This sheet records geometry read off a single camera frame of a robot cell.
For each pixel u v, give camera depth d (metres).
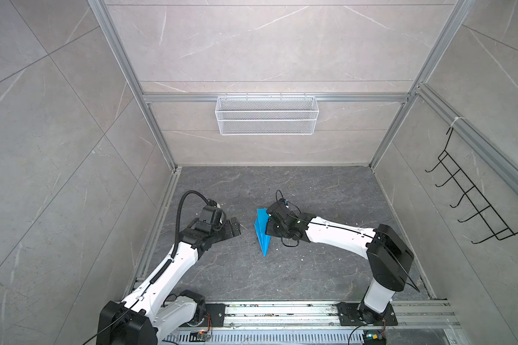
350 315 0.73
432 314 0.75
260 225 0.86
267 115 1.00
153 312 0.41
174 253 0.50
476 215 0.65
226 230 0.73
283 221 0.66
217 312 0.73
